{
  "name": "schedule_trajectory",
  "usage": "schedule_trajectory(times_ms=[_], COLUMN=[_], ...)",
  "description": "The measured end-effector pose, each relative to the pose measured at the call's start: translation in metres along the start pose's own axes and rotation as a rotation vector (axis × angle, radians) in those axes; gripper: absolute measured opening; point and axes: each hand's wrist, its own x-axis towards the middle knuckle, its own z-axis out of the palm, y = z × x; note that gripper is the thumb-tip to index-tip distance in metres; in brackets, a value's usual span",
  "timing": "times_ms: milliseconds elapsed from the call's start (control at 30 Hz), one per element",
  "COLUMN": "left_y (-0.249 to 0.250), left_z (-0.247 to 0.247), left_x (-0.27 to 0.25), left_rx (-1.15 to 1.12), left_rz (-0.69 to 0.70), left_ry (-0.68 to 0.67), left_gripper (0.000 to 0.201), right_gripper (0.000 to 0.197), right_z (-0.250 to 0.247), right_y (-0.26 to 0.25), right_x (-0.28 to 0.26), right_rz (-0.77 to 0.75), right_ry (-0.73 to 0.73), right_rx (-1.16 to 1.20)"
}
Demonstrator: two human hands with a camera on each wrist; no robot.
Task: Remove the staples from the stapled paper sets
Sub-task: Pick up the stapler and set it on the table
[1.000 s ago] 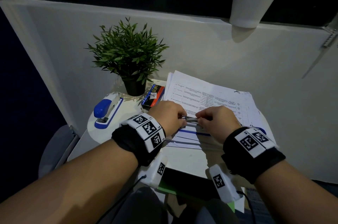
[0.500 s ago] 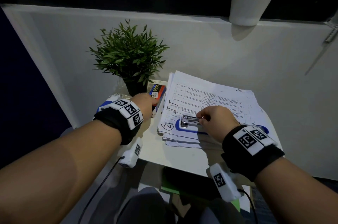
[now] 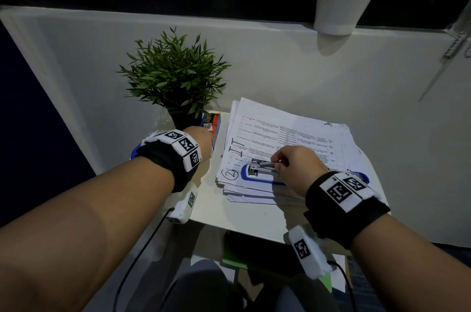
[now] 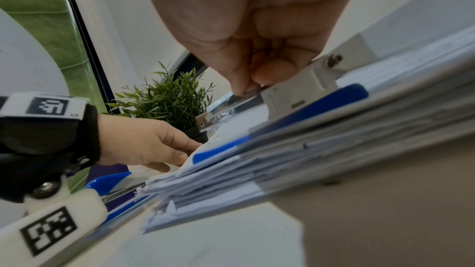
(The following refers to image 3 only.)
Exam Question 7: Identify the stack of printed papers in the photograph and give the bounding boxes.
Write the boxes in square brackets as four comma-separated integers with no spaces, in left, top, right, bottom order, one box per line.
[215,97,373,207]

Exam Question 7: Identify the person's right hand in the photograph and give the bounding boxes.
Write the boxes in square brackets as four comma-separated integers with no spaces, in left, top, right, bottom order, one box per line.
[270,145,329,198]

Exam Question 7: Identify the person's right forearm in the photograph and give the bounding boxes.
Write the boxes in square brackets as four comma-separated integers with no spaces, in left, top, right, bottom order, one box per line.
[349,214,471,312]

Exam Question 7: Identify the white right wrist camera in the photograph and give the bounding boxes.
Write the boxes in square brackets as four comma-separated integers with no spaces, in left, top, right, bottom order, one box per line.
[288,225,338,281]

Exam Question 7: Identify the person's grey trousers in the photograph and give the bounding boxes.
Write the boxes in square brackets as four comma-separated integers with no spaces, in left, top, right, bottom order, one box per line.
[160,259,343,312]

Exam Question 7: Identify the black left camera cable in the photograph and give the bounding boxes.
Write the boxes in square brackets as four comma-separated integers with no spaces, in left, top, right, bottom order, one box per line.
[112,207,176,312]

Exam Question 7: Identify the green leaf print mat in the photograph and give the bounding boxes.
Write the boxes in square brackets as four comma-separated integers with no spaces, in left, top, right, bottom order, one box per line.
[220,245,334,292]

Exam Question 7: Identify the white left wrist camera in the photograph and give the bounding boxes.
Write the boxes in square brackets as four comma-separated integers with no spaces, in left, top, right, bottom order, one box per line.
[166,184,199,225]

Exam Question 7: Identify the metal bead chain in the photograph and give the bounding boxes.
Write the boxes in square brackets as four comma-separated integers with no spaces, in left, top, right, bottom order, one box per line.
[443,2,471,61]

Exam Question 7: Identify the blue staples box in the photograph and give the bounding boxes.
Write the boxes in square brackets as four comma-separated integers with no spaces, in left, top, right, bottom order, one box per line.
[200,112,222,136]

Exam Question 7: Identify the black right camera cable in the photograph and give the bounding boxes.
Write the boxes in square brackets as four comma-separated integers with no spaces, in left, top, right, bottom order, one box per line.
[327,260,358,312]

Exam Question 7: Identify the person's left forearm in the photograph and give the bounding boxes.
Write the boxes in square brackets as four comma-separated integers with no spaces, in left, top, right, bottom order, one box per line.
[0,156,176,312]

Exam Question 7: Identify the person's left hand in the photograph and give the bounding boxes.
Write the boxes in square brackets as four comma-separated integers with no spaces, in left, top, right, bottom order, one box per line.
[183,126,214,159]

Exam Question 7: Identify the black left wrist strap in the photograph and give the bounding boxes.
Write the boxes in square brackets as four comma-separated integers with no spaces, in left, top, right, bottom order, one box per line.
[135,130,204,193]

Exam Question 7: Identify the green potted plant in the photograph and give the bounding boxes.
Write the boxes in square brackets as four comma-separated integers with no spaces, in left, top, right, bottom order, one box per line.
[117,26,232,130]

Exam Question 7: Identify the black camera cable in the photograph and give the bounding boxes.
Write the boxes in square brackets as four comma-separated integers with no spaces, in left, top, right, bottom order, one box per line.
[112,207,176,312]
[327,260,358,312]

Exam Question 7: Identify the white hanging cup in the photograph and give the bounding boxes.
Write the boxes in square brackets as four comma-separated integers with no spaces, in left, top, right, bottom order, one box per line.
[313,0,385,36]

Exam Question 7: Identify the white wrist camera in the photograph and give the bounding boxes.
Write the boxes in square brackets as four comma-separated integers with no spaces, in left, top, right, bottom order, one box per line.
[288,225,338,281]
[166,184,199,225]

